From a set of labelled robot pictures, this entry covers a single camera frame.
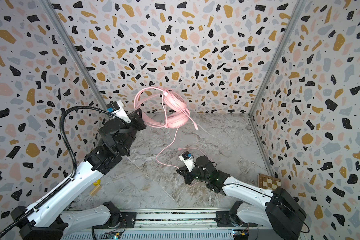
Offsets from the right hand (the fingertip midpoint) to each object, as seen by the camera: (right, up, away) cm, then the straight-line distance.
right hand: (175, 169), depth 76 cm
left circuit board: (-28, -30, -6) cm, 41 cm away
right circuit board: (+32, -30, -4) cm, 44 cm away
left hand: (-13, +30, -14) cm, 36 cm away
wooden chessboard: (+52, -10, +9) cm, 54 cm away
